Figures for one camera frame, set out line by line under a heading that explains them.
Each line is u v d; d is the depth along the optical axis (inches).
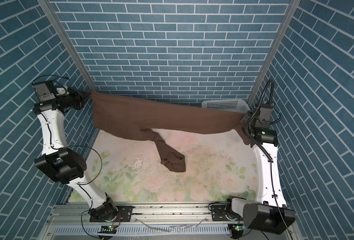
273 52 34.2
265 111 19.8
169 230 27.7
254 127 20.2
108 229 28.4
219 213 29.0
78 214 29.3
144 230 30.3
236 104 45.5
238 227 28.1
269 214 14.4
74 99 26.6
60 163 20.3
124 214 29.0
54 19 29.0
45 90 22.6
